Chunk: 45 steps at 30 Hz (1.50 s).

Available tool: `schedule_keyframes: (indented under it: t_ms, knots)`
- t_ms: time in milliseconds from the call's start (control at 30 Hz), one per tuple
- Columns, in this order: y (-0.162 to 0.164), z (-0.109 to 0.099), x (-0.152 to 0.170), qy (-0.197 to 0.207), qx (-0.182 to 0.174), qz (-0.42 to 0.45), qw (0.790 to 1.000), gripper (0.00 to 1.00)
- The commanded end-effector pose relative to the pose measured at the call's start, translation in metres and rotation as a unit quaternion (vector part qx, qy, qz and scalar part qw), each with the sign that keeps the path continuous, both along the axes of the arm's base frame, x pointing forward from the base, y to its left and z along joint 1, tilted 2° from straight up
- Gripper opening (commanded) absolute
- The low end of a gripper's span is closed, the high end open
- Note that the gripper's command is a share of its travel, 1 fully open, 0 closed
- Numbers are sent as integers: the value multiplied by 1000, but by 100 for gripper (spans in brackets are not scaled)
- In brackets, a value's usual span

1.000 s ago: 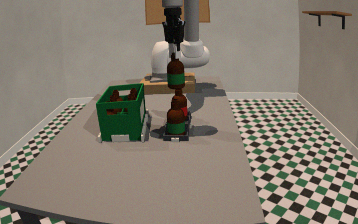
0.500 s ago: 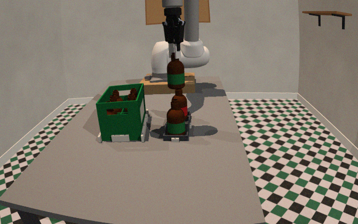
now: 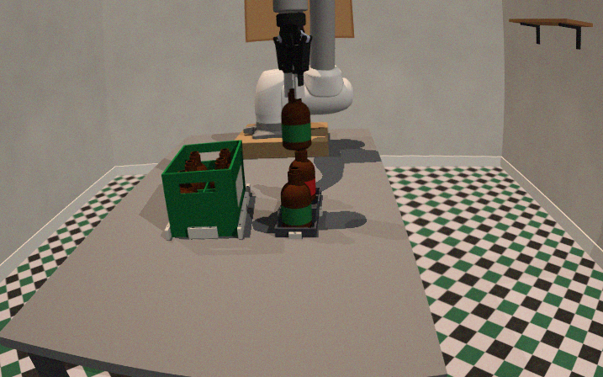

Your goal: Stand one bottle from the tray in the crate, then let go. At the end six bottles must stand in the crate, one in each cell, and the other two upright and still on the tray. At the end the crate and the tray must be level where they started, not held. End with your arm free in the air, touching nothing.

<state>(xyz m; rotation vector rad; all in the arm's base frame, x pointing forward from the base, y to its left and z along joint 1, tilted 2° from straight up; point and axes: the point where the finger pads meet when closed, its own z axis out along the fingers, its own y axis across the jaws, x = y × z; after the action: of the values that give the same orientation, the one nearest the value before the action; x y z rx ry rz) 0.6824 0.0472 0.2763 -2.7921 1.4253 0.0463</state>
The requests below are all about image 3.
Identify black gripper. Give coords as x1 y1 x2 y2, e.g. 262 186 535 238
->
273 12 313 99

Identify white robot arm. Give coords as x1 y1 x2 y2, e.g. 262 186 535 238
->
243 0 353 140

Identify green crate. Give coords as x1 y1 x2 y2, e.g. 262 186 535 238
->
161 140 246 237

